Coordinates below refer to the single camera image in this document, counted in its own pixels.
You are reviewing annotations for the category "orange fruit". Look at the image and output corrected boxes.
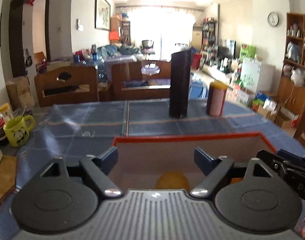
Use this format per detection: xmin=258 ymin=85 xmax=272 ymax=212
xmin=230 ymin=178 xmax=243 ymax=185

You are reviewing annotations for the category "large yellow lemon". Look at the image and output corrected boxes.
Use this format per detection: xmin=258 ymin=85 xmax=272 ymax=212
xmin=156 ymin=171 xmax=190 ymax=191

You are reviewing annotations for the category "orange cardboard box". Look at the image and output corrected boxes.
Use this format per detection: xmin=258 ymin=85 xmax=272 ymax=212
xmin=108 ymin=132 xmax=276 ymax=191

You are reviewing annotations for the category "blue patterned tablecloth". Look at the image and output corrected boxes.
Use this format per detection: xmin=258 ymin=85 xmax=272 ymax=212
xmin=0 ymin=100 xmax=305 ymax=239

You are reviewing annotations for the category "pink cylindrical canister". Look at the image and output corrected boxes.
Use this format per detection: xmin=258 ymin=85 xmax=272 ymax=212
xmin=206 ymin=81 xmax=228 ymax=117

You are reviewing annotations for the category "wooden bookshelf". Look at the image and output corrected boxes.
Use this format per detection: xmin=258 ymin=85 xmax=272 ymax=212
xmin=278 ymin=12 xmax=305 ymax=115

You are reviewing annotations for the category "black cylindrical flask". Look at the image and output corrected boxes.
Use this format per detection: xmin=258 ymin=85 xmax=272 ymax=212
xmin=169 ymin=49 xmax=192 ymax=119

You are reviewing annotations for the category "green panda mug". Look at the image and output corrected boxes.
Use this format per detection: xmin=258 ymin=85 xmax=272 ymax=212
xmin=4 ymin=115 xmax=35 ymax=147

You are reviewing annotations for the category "wooden cutting board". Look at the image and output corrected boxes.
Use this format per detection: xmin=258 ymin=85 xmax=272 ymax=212
xmin=0 ymin=155 xmax=17 ymax=204

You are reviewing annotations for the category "wooden chair far left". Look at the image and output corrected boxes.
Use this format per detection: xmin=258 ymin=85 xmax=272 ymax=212
xmin=34 ymin=66 xmax=99 ymax=107

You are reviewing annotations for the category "white freezer chest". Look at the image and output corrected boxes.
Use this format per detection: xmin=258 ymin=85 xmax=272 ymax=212
xmin=240 ymin=57 xmax=276 ymax=94

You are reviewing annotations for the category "wooden chair far middle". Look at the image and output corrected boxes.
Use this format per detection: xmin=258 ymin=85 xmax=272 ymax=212
xmin=111 ymin=60 xmax=171 ymax=100

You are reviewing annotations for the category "round wall clock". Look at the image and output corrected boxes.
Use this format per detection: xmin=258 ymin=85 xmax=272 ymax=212
xmin=267 ymin=11 xmax=279 ymax=28

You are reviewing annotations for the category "framed wall painting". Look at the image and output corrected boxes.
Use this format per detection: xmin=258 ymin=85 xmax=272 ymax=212
xmin=94 ymin=0 xmax=111 ymax=31

